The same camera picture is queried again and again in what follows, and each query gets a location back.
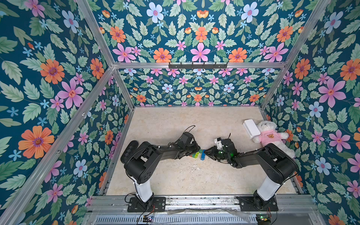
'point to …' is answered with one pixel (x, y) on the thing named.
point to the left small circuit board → (147, 219)
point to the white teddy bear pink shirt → (270, 134)
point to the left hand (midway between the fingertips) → (202, 147)
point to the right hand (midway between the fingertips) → (204, 152)
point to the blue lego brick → (203, 155)
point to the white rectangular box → (251, 128)
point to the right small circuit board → (263, 219)
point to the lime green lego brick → (196, 154)
